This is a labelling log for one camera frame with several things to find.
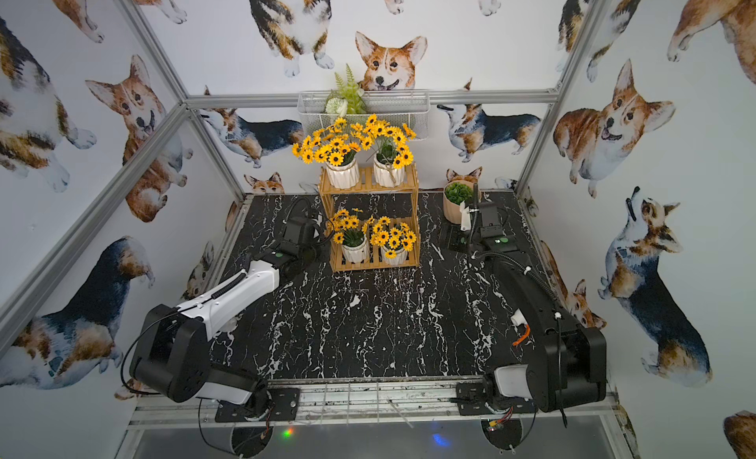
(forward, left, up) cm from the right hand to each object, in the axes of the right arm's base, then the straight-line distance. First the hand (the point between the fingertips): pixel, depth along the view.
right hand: (445, 232), depth 83 cm
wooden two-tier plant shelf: (+30, +13, -20) cm, 38 cm away
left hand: (+2, +34, -4) cm, 35 cm away
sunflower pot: (+16, +15, +16) cm, 27 cm away
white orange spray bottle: (-18, -21, -18) cm, 33 cm away
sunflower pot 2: (+5, +29, -7) cm, 30 cm away
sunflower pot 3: (0, +15, -5) cm, 16 cm away
